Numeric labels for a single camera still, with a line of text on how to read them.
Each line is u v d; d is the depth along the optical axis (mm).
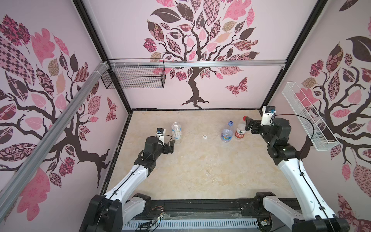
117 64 904
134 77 1419
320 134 657
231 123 875
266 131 624
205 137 1029
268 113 602
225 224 697
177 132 890
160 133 717
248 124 665
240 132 924
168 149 774
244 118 893
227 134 931
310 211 387
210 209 763
